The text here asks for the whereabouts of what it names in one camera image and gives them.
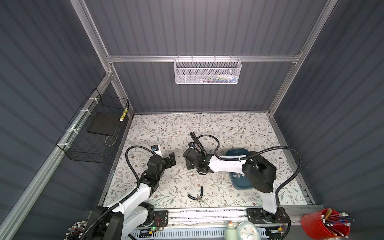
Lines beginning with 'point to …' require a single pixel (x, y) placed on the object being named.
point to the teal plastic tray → (240, 181)
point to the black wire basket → (91, 135)
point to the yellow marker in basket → (122, 118)
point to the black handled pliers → (199, 197)
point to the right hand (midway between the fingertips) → (189, 161)
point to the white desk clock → (247, 230)
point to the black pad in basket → (105, 123)
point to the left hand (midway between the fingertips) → (166, 154)
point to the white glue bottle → (230, 232)
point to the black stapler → (198, 145)
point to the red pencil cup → (327, 222)
